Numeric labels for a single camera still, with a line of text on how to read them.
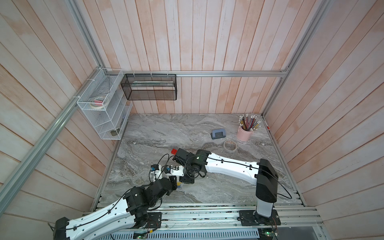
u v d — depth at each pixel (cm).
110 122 77
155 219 73
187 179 68
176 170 67
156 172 66
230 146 102
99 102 71
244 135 103
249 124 101
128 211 50
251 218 73
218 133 107
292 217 77
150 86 103
